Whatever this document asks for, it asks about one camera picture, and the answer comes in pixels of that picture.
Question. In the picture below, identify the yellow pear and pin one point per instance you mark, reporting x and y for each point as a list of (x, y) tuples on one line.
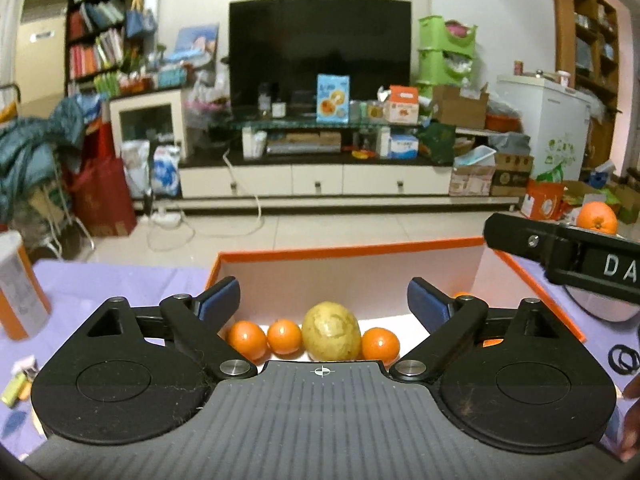
[(331, 330)]

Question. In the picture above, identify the blue gift bag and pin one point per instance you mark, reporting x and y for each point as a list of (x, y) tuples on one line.
[(141, 20)]

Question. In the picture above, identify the yellow green small tool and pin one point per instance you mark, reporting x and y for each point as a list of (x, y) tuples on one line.
[(12, 390)]

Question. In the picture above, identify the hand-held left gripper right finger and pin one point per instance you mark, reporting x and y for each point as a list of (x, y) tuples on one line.
[(425, 306)]

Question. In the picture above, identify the purple floral tablecloth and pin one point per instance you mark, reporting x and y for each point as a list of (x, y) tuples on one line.
[(125, 280)]

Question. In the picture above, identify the white cup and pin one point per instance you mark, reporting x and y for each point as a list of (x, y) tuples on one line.
[(563, 78)]

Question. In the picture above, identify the orange white canister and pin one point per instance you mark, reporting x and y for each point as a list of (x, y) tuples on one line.
[(20, 290)]

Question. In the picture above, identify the glass jar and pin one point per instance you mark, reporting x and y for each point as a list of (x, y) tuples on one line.
[(357, 110), (375, 110)]

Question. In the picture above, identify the wooden shelf unit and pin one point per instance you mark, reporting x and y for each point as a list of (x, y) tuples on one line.
[(590, 60)]

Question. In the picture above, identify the white cabinet with glass door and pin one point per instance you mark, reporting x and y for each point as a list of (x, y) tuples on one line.
[(147, 125)]

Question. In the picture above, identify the black flat television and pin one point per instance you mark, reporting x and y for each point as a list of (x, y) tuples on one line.
[(320, 45)]

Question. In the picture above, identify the blue snack packet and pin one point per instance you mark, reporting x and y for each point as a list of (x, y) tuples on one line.
[(333, 98)]

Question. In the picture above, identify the large orange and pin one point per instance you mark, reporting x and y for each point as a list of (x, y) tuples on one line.
[(597, 217)]

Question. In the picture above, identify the white chest freezer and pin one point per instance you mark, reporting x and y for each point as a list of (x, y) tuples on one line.
[(545, 125)]

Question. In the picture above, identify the blue white plastic bag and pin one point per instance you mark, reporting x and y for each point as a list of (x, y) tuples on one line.
[(166, 172)]

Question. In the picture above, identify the small orange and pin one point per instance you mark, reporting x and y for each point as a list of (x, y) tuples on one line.
[(247, 340), (284, 336), (380, 344)]

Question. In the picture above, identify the blue lidded plastic container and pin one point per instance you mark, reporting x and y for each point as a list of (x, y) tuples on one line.
[(475, 156)]

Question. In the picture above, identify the blue padded jacket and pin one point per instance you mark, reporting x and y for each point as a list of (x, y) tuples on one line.
[(35, 150)]

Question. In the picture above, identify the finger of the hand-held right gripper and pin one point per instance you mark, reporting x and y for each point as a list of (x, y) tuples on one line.
[(520, 237)]

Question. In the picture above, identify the red shopping bag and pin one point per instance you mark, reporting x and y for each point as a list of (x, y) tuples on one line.
[(102, 200)]

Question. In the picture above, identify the white television stand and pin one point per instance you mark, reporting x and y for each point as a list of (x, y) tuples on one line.
[(310, 182)]

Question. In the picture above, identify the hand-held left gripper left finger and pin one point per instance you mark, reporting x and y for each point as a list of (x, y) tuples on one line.
[(220, 298)]

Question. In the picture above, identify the orange white carton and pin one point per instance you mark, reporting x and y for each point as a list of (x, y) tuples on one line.
[(401, 105)]

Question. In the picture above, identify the brown cardboard box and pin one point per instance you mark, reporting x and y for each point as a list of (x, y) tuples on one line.
[(459, 107)]

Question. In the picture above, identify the pink white printed carton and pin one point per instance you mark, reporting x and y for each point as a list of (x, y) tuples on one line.
[(471, 182)]

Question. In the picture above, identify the blue white tissue box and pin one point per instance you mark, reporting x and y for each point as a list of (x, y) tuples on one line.
[(404, 147)]

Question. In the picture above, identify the blue illustrated board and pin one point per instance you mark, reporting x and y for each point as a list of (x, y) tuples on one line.
[(197, 42)]

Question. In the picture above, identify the open cardboard carton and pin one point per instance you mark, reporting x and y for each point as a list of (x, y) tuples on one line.
[(625, 205)]

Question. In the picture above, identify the dark green bag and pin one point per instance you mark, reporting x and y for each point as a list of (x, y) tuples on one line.
[(437, 144)]

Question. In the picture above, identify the light blue plastic basket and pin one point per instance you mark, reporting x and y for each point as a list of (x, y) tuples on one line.
[(172, 77)]

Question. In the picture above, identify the dark bookshelf with books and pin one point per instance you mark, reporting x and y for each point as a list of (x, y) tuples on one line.
[(95, 35)]

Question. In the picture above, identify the beige standing air conditioner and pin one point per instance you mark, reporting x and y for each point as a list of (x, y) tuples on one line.
[(42, 50)]

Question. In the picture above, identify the orange cardboard box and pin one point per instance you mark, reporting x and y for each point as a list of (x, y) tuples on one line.
[(350, 280)]

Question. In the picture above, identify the orange paper bag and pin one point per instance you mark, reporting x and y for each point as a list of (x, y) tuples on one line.
[(542, 202)]

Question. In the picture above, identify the white power strip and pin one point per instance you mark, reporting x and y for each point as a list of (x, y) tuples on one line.
[(165, 219)]

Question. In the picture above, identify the green plastic storage rack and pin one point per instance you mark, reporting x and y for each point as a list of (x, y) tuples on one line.
[(445, 55)]

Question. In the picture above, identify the brown printed carton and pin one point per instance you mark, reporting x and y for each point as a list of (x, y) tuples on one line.
[(512, 177)]

